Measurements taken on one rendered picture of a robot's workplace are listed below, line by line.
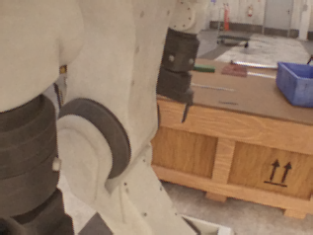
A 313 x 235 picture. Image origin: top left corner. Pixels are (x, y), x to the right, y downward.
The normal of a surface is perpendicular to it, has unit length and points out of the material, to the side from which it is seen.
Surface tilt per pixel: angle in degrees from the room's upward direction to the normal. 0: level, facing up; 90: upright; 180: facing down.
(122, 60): 90
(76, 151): 90
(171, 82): 90
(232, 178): 90
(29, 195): 101
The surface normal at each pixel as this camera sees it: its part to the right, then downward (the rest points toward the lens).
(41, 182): 0.89, 0.36
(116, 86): -0.40, 0.41
